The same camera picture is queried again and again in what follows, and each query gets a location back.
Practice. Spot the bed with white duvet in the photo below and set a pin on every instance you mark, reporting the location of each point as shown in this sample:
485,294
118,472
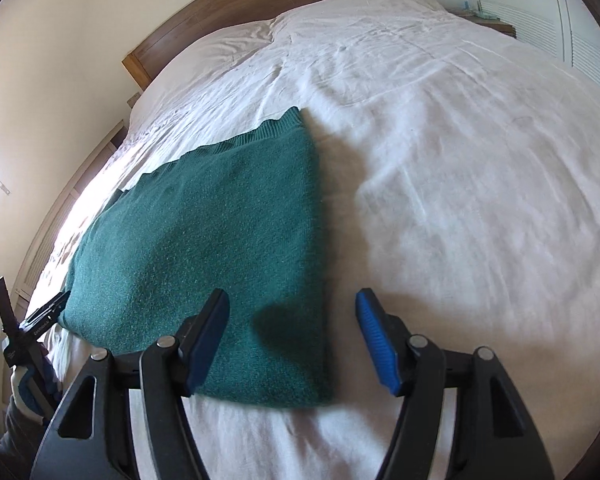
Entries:
455,185

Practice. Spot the green knitted sweater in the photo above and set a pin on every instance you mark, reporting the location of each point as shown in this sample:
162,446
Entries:
215,240

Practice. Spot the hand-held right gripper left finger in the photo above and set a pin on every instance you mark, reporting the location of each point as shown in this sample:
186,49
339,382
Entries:
207,340

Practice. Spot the white pillow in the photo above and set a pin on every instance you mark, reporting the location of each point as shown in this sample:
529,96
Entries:
360,10
205,60

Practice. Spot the person's left hand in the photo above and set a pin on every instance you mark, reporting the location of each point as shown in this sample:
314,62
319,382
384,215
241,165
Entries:
24,387

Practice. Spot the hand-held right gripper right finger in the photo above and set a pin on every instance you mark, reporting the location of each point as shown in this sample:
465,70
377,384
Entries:
377,340

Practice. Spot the wall switch plate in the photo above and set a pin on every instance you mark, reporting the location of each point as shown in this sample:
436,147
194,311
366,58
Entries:
133,100

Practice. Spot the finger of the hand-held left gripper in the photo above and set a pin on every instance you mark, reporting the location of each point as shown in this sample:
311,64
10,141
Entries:
47,316
4,302

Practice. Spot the white slatted wardrobe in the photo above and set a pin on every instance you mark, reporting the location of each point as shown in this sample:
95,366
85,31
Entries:
545,15

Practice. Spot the wooden nightstand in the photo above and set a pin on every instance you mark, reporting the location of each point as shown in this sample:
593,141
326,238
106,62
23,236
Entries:
495,22

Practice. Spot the wooden headboard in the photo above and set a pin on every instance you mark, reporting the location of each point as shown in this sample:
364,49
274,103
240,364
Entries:
240,7

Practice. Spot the white radiator cover cabinet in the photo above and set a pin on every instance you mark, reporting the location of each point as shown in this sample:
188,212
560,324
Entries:
60,220

